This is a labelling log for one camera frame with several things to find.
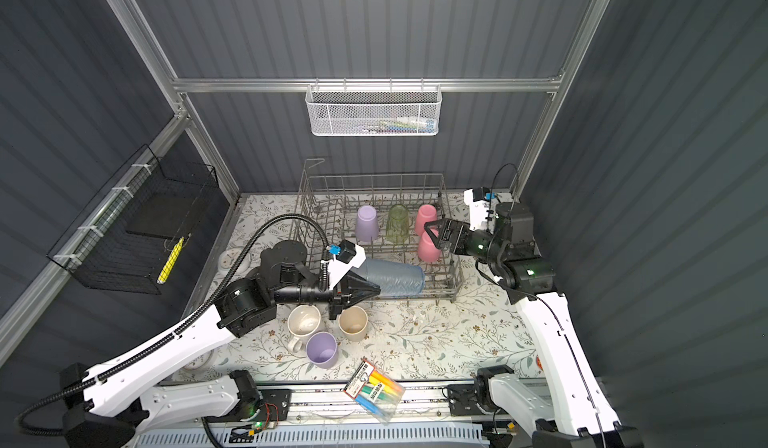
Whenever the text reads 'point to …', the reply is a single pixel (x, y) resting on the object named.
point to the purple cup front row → (322, 349)
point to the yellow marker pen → (171, 261)
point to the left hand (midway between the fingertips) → (380, 289)
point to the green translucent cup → (397, 225)
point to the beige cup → (352, 323)
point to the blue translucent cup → (393, 278)
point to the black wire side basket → (130, 238)
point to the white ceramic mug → (303, 320)
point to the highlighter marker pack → (377, 392)
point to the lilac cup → (367, 229)
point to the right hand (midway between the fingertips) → (442, 230)
